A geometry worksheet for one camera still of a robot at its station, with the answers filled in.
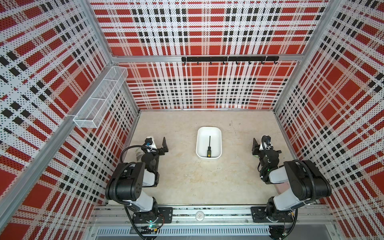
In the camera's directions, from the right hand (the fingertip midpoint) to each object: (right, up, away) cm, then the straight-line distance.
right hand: (258, 139), depth 90 cm
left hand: (-62, -1, -2) cm, 62 cm away
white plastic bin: (-34, +2, +14) cm, 36 cm away
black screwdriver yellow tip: (-30, -10, +6) cm, 32 cm away
